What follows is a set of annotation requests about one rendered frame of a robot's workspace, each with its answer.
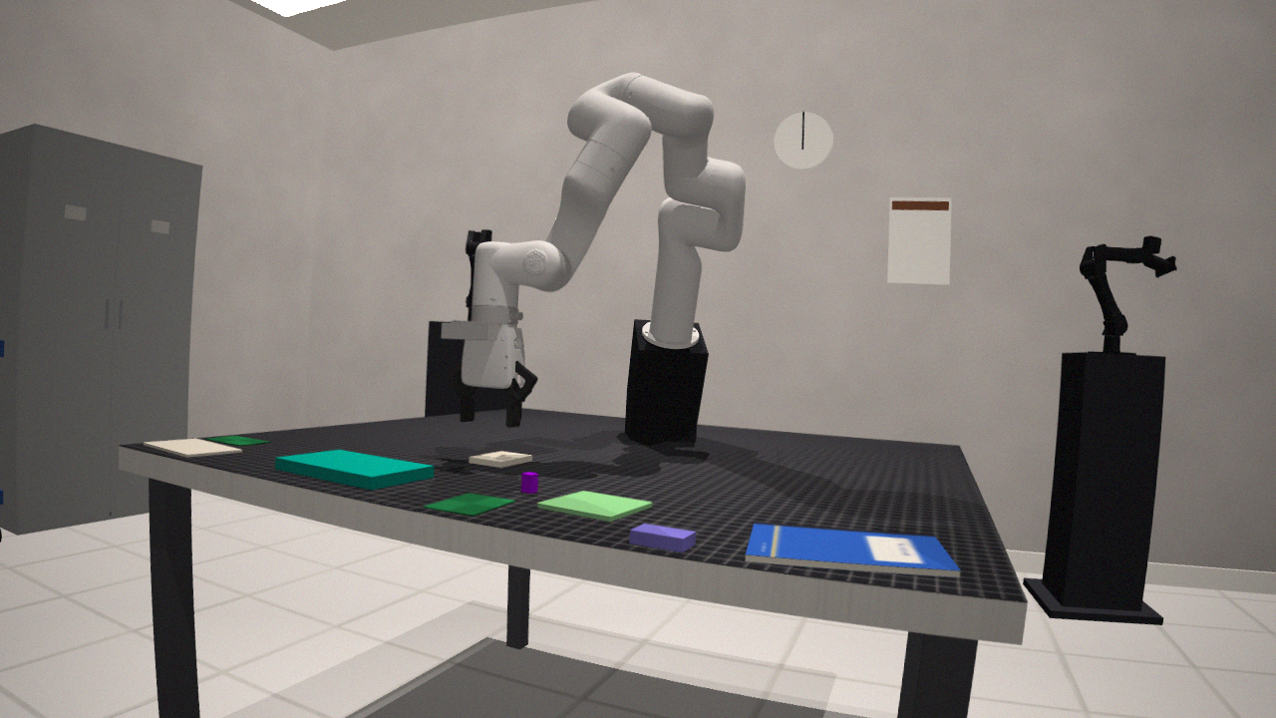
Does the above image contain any teal flat rectangular slab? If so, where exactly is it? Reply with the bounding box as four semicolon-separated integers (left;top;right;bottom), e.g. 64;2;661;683
276;450;434;490

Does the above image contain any blue notebook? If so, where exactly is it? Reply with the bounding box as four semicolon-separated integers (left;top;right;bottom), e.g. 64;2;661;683
745;522;961;576

